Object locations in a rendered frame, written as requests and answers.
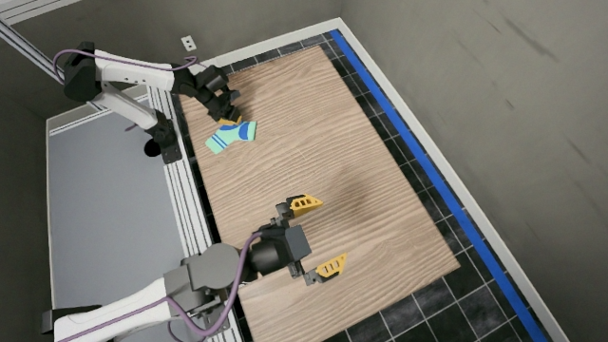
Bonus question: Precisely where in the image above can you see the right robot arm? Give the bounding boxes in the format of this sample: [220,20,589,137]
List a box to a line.
[40,218,312,342]

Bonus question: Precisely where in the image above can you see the mint green sock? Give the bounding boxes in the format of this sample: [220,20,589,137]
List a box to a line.
[205,121,257,154]

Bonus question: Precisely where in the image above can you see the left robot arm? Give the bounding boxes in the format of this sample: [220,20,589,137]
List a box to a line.
[64,41,241,165]

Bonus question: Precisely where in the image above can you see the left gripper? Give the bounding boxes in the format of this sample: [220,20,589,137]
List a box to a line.
[202,92,241,125]

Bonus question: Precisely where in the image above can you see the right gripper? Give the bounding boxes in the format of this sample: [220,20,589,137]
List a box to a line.
[251,194,347,286]

